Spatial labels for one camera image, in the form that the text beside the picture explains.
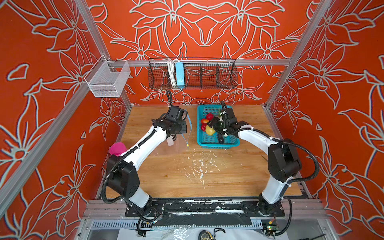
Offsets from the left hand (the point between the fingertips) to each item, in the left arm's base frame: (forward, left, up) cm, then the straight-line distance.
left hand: (182, 125), depth 84 cm
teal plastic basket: (+1, -18, -18) cm, 26 cm away
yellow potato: (+1, -16, -5) cm, 17 cm away
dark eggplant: (+2, -24, -14) cm, 28 cm away
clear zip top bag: (-8, +2, -6) cm, 11 cm away
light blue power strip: (+27, +3, +15) cm, 32 cm away
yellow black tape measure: (-48, -14, -16) cm, 53 cm away
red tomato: (+10, -13, -13) cm, 21 cm away
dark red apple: (+20, -18, -14) cm, 30 cm away
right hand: (+6, -15, -5) cm, 17 cm away
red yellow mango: (+17, -13, -14) cm, 26 cm away
